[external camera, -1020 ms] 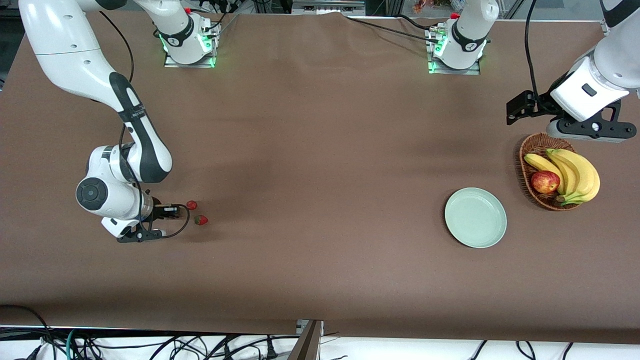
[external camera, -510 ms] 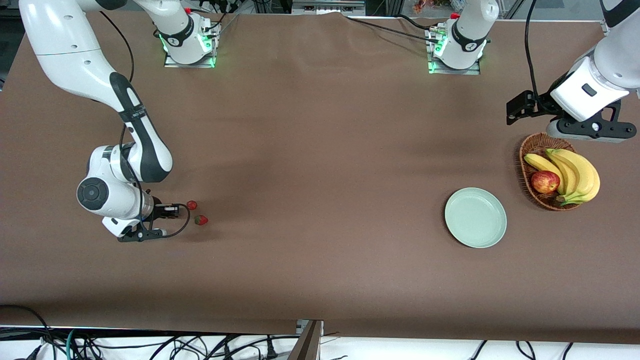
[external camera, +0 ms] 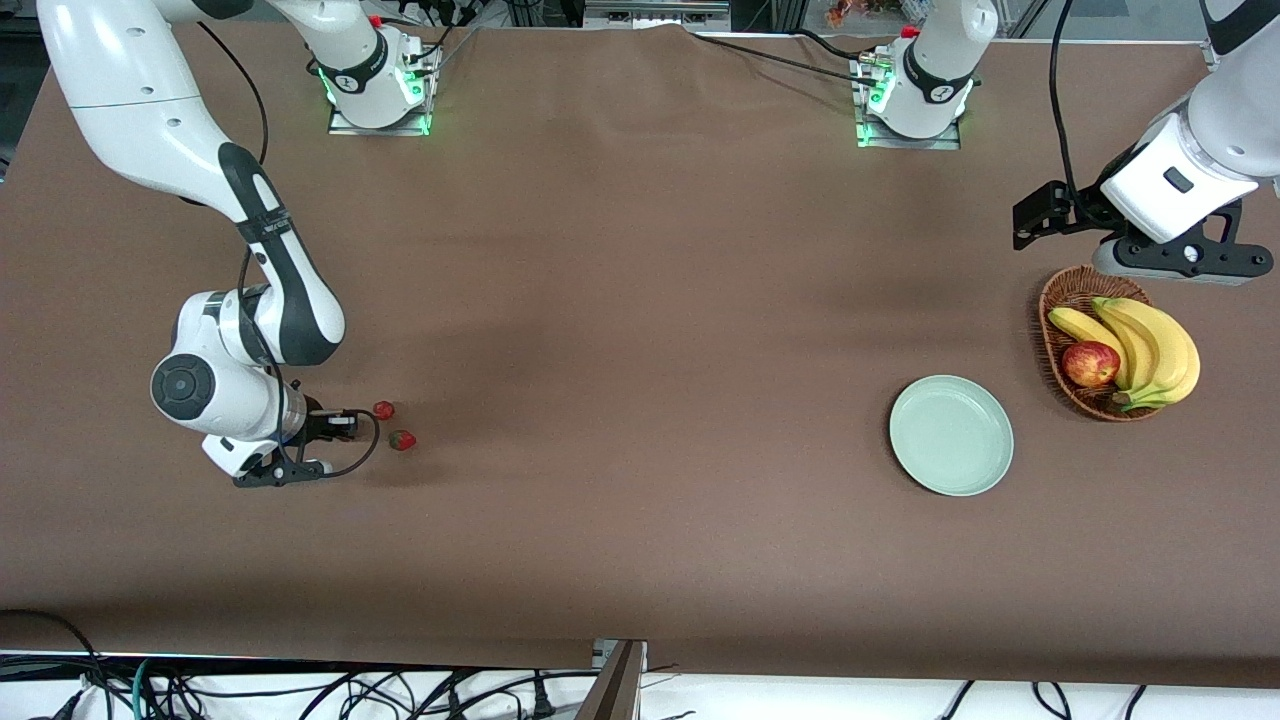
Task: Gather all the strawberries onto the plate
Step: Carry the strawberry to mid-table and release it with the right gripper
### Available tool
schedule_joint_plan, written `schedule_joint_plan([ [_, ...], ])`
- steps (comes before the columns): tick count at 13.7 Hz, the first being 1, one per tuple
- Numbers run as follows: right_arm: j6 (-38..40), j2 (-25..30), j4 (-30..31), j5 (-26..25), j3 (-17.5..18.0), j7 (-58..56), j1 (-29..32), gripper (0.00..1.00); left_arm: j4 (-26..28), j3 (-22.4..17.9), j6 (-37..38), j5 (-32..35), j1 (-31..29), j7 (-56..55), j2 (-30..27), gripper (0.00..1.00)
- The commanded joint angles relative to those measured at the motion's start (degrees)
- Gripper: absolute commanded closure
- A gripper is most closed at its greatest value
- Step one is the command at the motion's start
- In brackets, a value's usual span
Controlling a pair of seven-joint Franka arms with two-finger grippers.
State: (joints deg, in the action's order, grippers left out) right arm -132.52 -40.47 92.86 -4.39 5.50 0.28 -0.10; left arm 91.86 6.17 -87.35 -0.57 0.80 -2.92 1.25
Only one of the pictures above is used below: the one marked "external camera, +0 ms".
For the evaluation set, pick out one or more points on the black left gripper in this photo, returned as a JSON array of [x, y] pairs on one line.
[[1087, 209]]

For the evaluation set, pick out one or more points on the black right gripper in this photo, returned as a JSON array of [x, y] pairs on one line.
[[316, 418]]

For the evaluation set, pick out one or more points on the red toy strawberry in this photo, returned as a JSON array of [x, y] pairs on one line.
[[383, 409], [402, 439]]

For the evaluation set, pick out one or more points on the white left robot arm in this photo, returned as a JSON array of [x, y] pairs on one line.
[[1230, 120]]

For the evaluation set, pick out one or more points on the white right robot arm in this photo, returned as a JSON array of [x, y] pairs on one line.
[[130, 100]]

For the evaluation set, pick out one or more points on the pale green round plate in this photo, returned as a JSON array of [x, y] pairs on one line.
[[950, 435]]

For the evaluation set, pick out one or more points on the yellow banana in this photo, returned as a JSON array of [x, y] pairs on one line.
[[1180, 350], [1080, 325], [1140, 345]]

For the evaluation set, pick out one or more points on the red apple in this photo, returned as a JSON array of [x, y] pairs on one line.
[[1090, 363]]

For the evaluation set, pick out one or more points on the brown wicker basket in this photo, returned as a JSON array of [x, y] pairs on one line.
[[1075, 395]]

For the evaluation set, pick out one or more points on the orange red fruit toys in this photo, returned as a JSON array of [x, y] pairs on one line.
[[860, 10]]

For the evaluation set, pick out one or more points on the brown table cover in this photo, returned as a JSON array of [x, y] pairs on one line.
[[640, 300]]

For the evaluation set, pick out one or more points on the black power plug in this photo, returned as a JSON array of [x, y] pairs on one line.
[[541, 705]]

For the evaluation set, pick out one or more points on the grey aluminium table post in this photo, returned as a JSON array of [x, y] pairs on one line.
[[620, 685]]

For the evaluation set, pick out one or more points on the aluminium frame profile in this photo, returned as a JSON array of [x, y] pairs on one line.
[[655, 12]]

